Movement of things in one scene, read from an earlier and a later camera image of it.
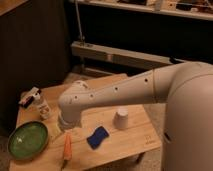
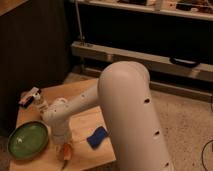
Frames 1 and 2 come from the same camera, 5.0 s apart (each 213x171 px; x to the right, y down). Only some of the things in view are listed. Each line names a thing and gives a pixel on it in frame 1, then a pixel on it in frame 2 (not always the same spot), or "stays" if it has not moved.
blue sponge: x=95 y=139 stays
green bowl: x=28 y=140 stays
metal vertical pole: x=82 y=38 stays
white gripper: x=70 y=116 to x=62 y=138
